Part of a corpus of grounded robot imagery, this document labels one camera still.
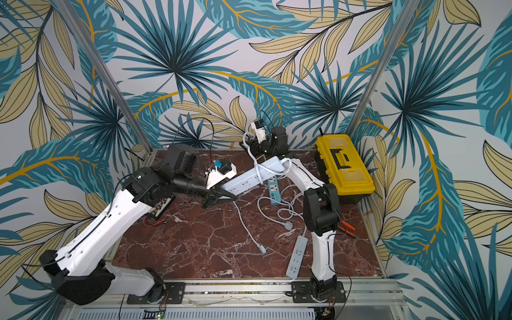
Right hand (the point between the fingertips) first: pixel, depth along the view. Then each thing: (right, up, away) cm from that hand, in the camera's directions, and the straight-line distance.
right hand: (245, 139), depth 89 cm
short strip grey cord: (+19, -38, 0) cm, 43 cm away
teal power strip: (+13, -23, +9) cm, 28 cm away
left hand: (-2, -22, -28) cm, 36 cm away
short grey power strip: (+21, -49, -8) cm, 54 cm away
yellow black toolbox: (+45, -12, +3) cm, 47 cm away
